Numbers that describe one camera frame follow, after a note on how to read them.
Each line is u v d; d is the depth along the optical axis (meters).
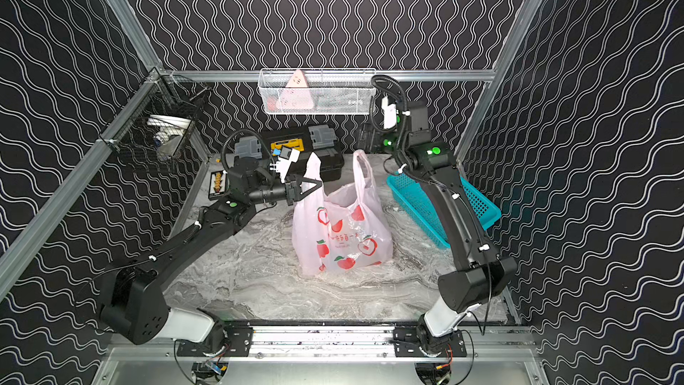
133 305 0.42
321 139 1.02
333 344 0.76
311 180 0.70
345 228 0.83
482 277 0.41
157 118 0.78
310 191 0.71
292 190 0.65
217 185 1.09
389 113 0.64
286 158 0.66
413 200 0.88
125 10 0.77
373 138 0.63
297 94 0.90
